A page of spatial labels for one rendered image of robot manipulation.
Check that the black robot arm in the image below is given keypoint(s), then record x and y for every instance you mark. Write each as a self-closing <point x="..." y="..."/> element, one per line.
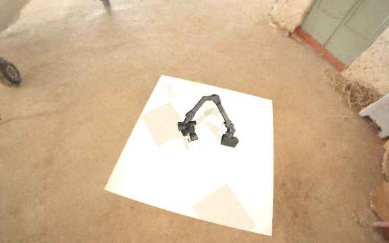
<point x="187" y="123"/>

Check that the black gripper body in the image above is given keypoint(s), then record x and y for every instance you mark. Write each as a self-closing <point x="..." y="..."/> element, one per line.
<point x="193" y="136"/>

